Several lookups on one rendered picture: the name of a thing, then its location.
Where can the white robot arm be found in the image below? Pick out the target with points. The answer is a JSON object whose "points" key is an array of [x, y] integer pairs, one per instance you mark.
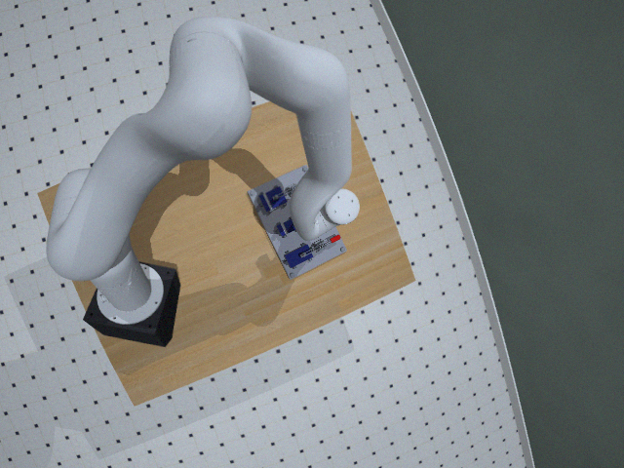
{"points": [[203, 112]]}

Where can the blue rectangular block with slot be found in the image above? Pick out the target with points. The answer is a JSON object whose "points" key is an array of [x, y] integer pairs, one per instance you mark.
{"points": [[268, 201], [286, 227]]}

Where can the blue rectangular plate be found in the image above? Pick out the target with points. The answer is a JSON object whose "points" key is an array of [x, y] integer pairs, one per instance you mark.
{"points": [[294, 257]]}

